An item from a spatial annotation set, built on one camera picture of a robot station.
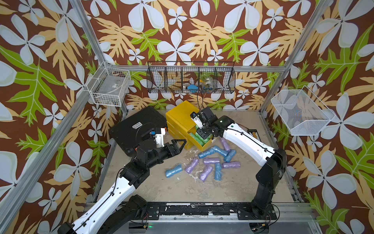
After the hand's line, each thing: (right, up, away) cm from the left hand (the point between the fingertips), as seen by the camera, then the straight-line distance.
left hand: (182, 142), depth 68 cm
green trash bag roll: (+10, -2, +13) cm, 16 cm away
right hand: (+10, +6, +16) cm, 21 cm away
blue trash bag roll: (-3, -18, +19) cm, 27 cm away
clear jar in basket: (+17, +36, +30) cm, 50 cm away
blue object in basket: (+6, +32, +26) cm, 42 cm away
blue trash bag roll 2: (+17, -9, +26) cm, 32 cm away
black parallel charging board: (+51, +2, +37) cm, 63 cm away
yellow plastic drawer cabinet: (-2, +9, +16) cm, 19 cm away
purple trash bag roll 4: (+30, -17, +21) cm, 40 cm away
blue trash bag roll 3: (+21, -8, +28) cm, 36 cm away
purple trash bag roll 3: (+14, -21, +18) cm, 31 cm away
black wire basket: (+5, +41, +31) cm, 52 cm away
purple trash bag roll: (+6, -16, +21) cm, 27 cm away
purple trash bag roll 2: (+17, -14, +21) cm, 31 cm away
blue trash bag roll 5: (+21, -20, +18) cm, 34 cm away
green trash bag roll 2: (+12, -1, +12) cm, 17 cm away
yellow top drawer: (+5, -3, +15) cm, 16 cm away
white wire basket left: (-45, +32, +18) cm, 58 cm away
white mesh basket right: (+67, +15, +14) cm, 70 cm away
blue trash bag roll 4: (+30, -11, +25) cm, 41 cm away
